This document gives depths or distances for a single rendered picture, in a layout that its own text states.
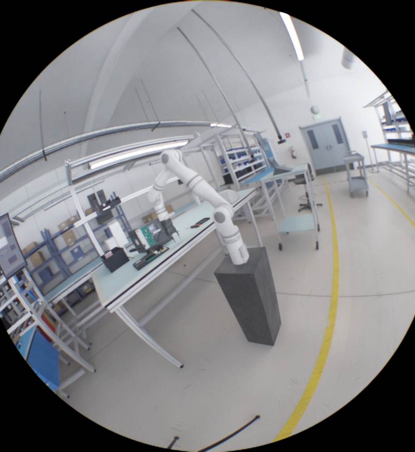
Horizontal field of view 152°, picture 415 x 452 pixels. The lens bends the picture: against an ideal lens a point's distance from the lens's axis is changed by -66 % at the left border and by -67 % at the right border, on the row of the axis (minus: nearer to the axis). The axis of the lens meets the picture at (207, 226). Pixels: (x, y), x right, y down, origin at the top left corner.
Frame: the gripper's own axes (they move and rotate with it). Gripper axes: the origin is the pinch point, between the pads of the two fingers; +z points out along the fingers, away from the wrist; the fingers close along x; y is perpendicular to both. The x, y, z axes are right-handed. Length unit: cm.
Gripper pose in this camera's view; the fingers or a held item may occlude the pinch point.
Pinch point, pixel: (178, 241)
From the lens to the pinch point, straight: 110.3
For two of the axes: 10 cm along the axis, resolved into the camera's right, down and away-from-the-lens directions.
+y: -7.7, 1.4, 6.2
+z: 3.8, 8.8, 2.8
